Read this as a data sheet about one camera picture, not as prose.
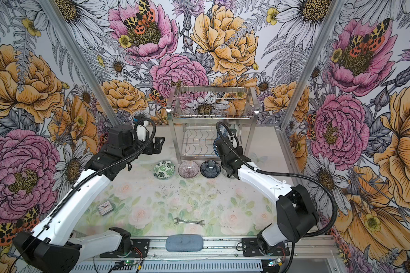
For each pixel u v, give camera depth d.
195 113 1.19
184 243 0.73
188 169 0.99
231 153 0.65
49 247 0.37
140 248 0.74
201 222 0.81
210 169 0.99
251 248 0.73
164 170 0.99
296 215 0.43
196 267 1.12
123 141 0.53
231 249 0.76
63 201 0.42
